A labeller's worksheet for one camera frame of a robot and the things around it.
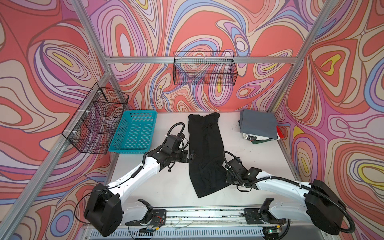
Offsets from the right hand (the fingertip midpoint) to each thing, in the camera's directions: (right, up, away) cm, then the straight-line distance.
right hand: (230, 181), depth 86 cm
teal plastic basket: (-65, +26, +22) cm, 73 cm away
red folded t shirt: (+40, +26, +16) cm, 50 cm away
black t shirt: (-13, +4, +2) cm, 13 cm away
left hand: (-23, +17, -5) cm, 29 cm away
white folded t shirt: (+18, +24, +13) cm, 33 cm away
